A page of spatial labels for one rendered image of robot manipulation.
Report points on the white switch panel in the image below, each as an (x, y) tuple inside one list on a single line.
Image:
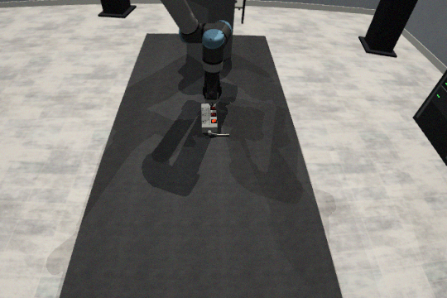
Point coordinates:
[(209, 120)]

